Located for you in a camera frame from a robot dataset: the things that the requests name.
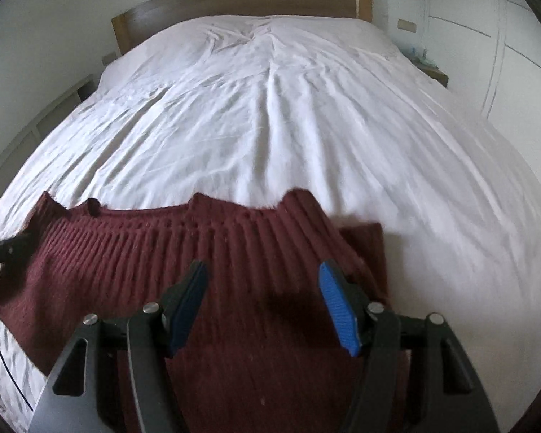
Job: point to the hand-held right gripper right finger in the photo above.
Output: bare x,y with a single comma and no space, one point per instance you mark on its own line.
340,311

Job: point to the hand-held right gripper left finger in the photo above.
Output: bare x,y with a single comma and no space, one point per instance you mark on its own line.
185,306

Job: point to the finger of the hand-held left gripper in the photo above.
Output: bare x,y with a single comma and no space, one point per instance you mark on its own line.
4,249

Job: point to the maroon knitted sweater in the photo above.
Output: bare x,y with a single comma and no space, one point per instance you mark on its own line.
252,324

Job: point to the bed with white sheet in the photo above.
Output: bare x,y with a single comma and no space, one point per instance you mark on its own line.
275,121

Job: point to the wooden nightstand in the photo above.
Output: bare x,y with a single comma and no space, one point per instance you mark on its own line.
435,74

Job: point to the white wardrobe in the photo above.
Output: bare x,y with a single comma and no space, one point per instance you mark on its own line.
523,54

